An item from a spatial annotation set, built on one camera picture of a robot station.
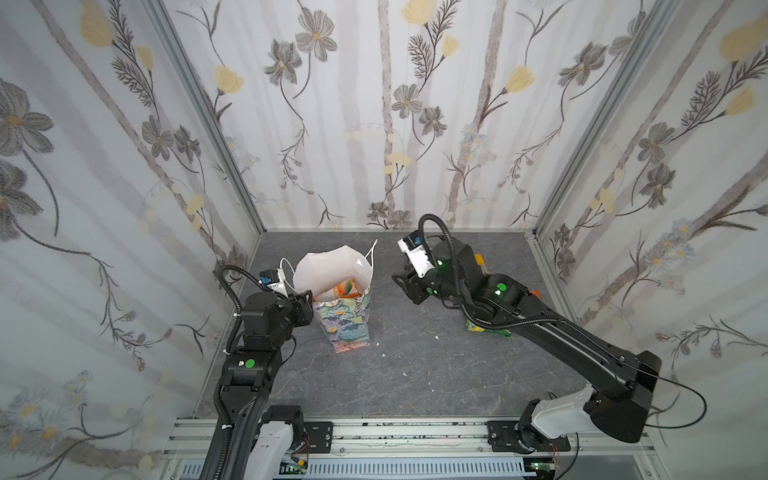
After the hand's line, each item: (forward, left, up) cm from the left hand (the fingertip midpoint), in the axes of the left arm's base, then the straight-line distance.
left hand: (299, 286), depth 73 cm
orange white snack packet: (+5, -11, -9) cm, 15 cm away
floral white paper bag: (+9, -8, -11) cm, 17 cm away
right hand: (-1, -24, +9) cm, 25 cm away
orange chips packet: (+12, -76, -25) cm, 81 cm away
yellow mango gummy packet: (+23, -56, -19) cm, 63 cm away
